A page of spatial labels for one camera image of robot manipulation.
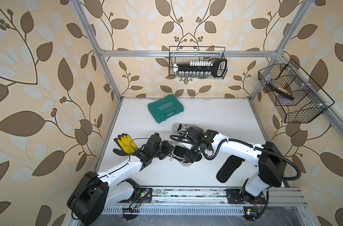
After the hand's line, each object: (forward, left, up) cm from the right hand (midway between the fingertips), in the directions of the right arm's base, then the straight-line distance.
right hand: (189, 154), depth 82 cm
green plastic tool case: (+37, +18, -3) cm, 42 cm away
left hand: (+4, +9, +4) cm, 11 cm away
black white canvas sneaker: (+3, +7, -4) cm, 9 cm away
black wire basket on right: (+19, -57, +27) cm, 66 cm away
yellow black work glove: (+11, +41, -8) cm, 43 cm away
